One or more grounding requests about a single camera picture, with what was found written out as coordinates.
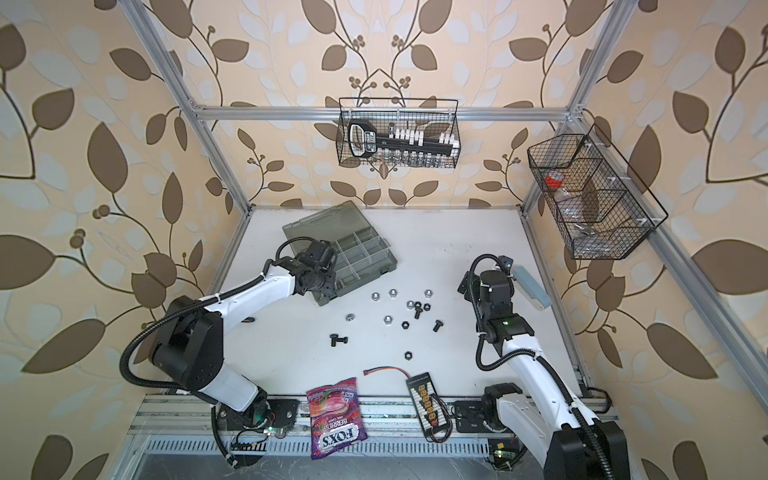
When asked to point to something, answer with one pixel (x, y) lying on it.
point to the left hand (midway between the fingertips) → (320, 277)
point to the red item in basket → (553, 183)
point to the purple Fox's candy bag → (336, 418)
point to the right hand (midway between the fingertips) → (480, 280)
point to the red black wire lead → (369, 371)
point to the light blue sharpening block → (532, 290)
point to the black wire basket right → (600, 203)
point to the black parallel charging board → (431, 409)
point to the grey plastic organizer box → (363, 255)
